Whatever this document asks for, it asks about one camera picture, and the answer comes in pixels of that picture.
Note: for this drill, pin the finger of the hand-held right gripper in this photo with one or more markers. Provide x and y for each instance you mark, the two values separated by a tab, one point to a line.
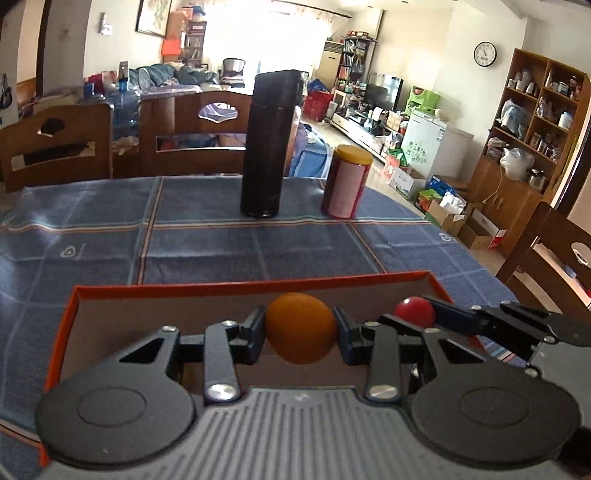
466	335
457	314

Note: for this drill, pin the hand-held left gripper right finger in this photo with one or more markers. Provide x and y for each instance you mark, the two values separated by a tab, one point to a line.
344	334

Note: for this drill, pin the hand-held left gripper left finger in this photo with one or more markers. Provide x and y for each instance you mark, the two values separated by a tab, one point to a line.
256	334

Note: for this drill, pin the small red apple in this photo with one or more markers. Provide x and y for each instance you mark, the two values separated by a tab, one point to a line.
414	313

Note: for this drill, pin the orange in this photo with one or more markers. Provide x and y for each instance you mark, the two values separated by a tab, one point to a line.
300	330

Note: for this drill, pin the orange cardboard box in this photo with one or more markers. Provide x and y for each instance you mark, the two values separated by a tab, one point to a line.
138	314

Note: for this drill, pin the cardboard box with red side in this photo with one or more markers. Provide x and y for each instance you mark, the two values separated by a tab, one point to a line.
482	233

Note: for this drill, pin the open cardboard box with paper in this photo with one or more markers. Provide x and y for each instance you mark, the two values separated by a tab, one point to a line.
445	221

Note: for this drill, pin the wooden shelf cabinet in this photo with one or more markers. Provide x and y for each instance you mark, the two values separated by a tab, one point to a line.
508	217

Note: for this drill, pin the small green carton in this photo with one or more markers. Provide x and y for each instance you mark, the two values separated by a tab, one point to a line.
425	202

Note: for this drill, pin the wooden dining chair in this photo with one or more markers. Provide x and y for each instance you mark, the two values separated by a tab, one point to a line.
175	115
554	230
83	124

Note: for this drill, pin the blue carton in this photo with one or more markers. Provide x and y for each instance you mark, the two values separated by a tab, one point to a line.
441	184

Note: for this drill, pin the white printed carton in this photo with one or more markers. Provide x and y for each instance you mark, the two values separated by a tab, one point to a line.
406	184

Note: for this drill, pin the pink can with yellow lid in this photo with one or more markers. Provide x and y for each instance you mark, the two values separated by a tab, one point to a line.
344	184

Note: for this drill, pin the white plastic bag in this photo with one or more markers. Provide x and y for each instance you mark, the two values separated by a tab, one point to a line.
517	164
513	117

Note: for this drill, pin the white chest freezer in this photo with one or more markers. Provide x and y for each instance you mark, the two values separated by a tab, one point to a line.
438	143

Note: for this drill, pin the purple bedding pile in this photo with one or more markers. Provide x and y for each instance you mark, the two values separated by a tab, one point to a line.
314	157

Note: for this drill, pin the black thermos bottle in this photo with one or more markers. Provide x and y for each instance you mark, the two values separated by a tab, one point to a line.
268	147

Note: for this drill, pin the blue patterned tablecloth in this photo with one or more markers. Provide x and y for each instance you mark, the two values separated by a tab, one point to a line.
92	221

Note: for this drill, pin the white television stand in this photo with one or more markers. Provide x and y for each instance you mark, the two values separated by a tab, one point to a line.
355	134

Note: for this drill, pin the green box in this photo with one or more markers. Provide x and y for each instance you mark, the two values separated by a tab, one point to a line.
425	99

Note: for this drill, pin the red plastic basket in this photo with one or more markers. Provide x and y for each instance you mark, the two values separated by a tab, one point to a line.
318	108

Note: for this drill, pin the black television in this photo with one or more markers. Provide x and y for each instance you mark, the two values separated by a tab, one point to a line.
383	92

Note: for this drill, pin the blue water jug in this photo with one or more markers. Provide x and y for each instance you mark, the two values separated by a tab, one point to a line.
123	110

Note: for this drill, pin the office chair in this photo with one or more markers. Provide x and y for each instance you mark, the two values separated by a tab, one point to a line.
233	69

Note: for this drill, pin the dark bookshelf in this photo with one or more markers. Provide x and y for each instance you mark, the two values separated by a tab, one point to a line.
358	64

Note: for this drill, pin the standing air conditioner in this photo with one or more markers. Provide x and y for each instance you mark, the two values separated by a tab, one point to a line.
332	60

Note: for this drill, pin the red paper decoration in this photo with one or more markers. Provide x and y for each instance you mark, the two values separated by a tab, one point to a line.
171	47

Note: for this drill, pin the round wall clock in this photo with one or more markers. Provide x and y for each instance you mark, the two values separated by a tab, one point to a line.
485	54

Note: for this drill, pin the framed wall picture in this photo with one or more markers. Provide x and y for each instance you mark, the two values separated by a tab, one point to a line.
154	16

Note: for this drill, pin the white wall switch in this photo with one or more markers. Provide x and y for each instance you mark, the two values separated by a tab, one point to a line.
107	25

